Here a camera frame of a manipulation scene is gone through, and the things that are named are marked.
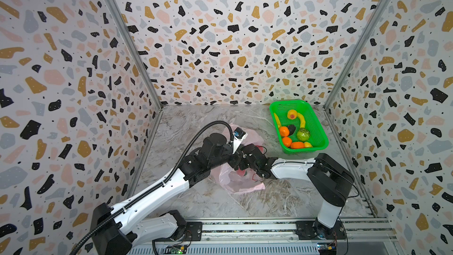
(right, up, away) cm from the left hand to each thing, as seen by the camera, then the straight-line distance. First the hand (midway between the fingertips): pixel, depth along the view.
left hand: (245, 144), depth 70 cm
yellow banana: (+37, +13, +43) cm, 59 cm away
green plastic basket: (+42, 0, +27) cm, 50 cm away
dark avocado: (+29, +5, +35) cm, 46 cm away
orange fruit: (+23, +4, +28) cm, 36 cm away
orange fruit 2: (+24, -2, +28) cm, 37 cm away
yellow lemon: (+36, -4, +27) cm, 45 cm away
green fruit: (+34, +2, +30) cm, 46 cm away
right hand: (-4, -7, +20) cm, 22 cm away
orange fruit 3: (+30, -4, +26) cm, 40 cm away
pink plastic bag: (-1, -21, +19) cm, 28 cm away
